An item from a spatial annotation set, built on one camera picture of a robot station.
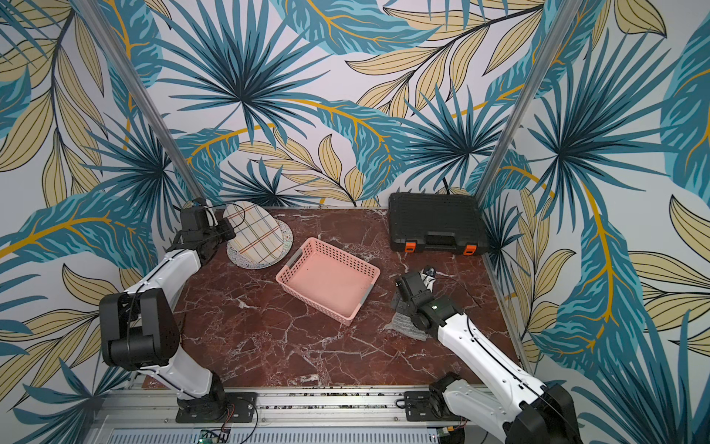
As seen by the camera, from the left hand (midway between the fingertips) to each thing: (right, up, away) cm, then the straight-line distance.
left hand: (228, 225), depth 91 cm
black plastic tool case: (+73, +1, +15) cm, 74 cm away
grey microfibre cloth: (+57, -31, -6) cm, 65 cm away
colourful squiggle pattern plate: (+16, -7, +15) cm, 23 cm away
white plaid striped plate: (+7, -4, +9) cm, 12 cm away
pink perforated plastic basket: (+33, -19, +7) cm, 38 cm away
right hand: (+58, -22, -9) cm, 63 cm away
